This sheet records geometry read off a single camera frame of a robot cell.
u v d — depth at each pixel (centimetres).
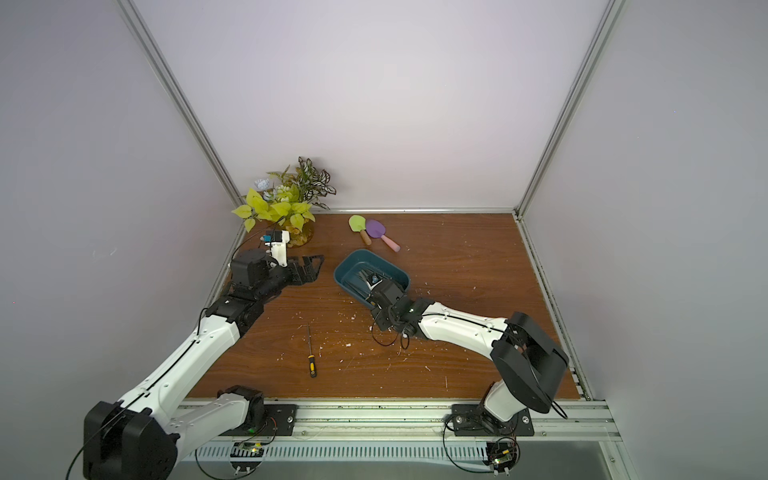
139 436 38
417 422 74
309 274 71
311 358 83
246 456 72
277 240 69
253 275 59
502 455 70
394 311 64
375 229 114
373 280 76
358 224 117
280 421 73
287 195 99
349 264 101
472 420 73
